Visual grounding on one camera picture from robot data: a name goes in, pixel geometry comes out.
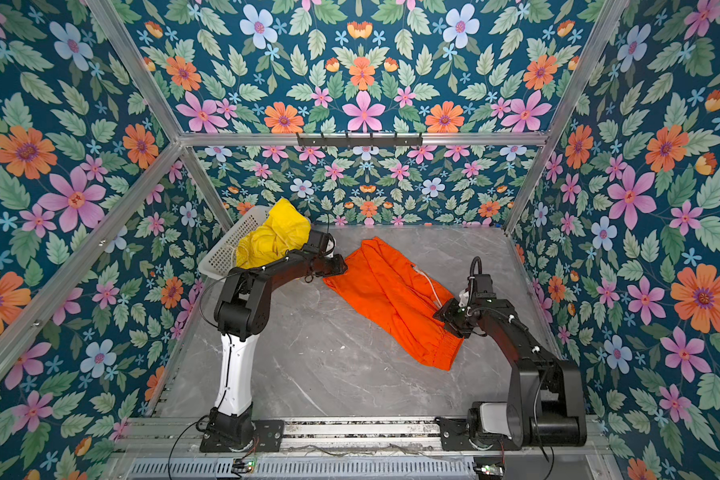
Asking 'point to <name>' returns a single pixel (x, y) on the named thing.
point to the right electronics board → (489, 467)
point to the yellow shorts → (285, 229)
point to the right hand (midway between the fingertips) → (438, 316)
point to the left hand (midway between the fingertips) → (348, 260)
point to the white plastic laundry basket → (222, 256)
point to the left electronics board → (239, 466)
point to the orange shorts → (401, 297)
